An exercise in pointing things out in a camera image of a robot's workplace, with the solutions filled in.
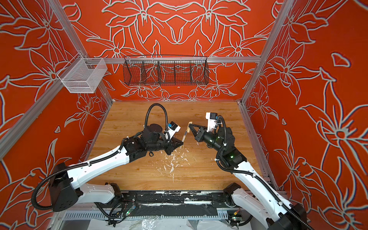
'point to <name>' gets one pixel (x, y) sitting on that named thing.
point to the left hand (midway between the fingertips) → (182, 141)
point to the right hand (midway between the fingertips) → (187, 126)
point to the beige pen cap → (188, 129)
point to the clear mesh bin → (82, 75)
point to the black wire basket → (161, 70)
